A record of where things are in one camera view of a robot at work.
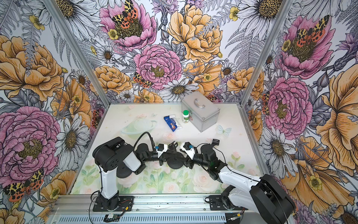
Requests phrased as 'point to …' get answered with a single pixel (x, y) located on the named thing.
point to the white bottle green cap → (185, 115)
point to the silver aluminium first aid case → (203, 114)
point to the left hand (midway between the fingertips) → (175, 155)
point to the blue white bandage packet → (173, 122)
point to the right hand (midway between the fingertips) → (179, 156)
